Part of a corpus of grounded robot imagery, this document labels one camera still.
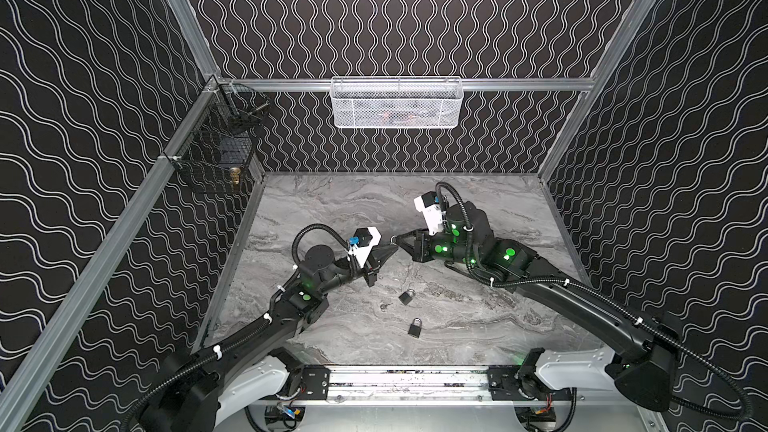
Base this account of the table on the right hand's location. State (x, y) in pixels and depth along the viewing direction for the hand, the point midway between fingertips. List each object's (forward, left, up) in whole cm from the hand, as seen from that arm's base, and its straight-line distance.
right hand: (395, 240), depth 69 cm
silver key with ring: (-5, +4, -28) cm, 29 cm away
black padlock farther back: (-1, -3, -28) cm, 29 cm away
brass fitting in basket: (+20, +44, +3) cm, 48 cm away
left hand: (-2, -2, -1) cm, 3 cm away
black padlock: (-11, -5, -28) cm, 30 cm away
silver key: (0, +1, 0) cm, 1 cm away
